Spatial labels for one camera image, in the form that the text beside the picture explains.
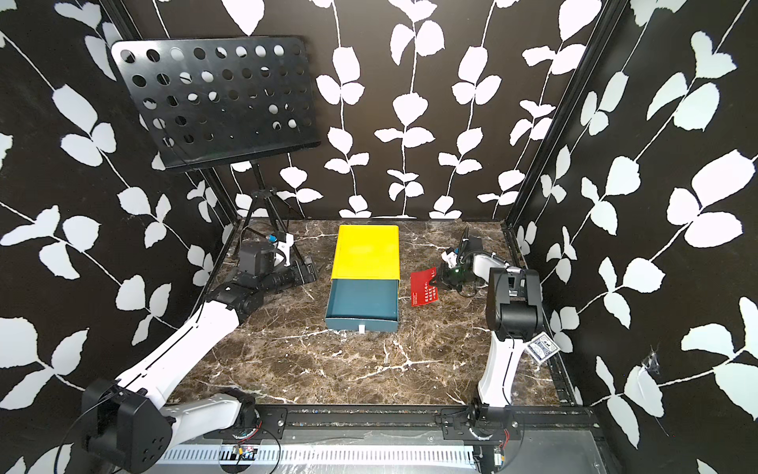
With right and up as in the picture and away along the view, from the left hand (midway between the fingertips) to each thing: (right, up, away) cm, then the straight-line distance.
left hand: (317, 261), depth 79 cm
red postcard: (+31, -11, +18) cm, 38 cm away
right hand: (+34, -6, +20) cm, 40 cm away
